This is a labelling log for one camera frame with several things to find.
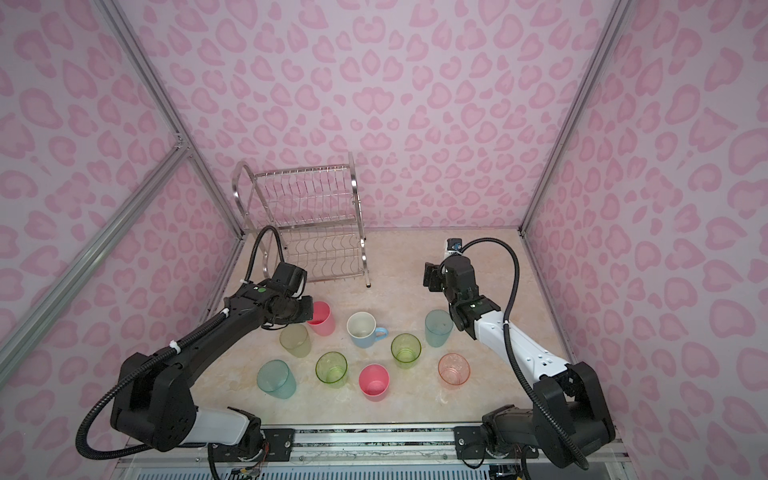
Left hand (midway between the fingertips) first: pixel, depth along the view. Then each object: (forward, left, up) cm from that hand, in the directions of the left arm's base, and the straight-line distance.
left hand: (309, 307), depth 86 cm
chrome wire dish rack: (+39, +4, +1) cm, 39 cm away
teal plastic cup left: (-17, +8, -8) cm, 21 cm away
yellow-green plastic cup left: (-9, +3, -2) cm, 9 cm away
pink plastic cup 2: (-18, -19, -9) cm, 28 cm away
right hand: (+8, -37, +9) cm, 39 cm away
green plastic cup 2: (-15, -6, -9) cm, 19 cm away
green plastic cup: (-9, -28, -9) cm, 31 cm away
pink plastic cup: (-5, -4, 0) cm, 6 cm away
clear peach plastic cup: (-15, -41, -11) cm, 45 cm away
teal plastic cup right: (-2, -38, -9) cm, 39 cm away
